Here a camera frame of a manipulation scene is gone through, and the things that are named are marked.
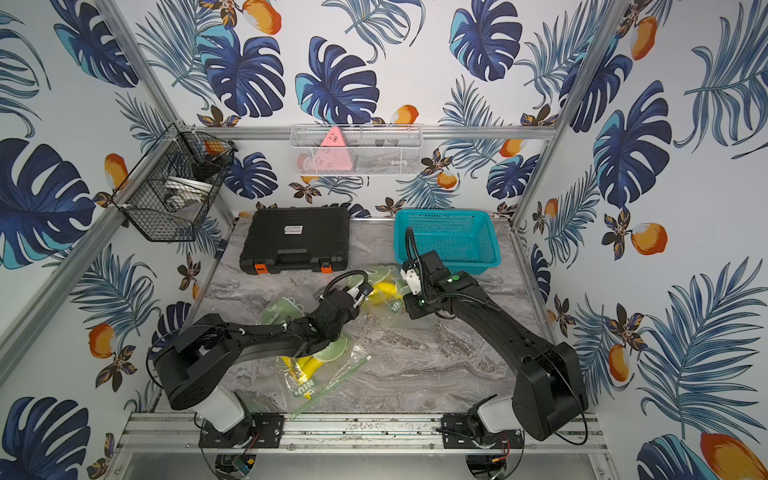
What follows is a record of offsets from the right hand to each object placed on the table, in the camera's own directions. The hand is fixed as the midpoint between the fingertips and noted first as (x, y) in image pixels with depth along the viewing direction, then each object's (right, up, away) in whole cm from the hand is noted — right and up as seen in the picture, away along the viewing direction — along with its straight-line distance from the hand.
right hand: (412, 304), depth 84 cm
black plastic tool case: (-40, +19, +25) cm, 52 cm away
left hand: (-20, +5, +5) cm, 21 cm away
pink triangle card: (-24, +44, +6) cm, 50 cm away
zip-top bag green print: (-6, 0, -8) cm, 10 cm away
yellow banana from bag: (-9, +3, 0) cm, 9 cm away
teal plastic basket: (+23, +19, +30) cm, 43 cm away
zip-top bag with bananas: (-20, -15, 0) cm, 26 cm away
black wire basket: (-63, +32, -6) cm, 71 cm away
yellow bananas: (-30, -17, -3) cm, 35 cm away
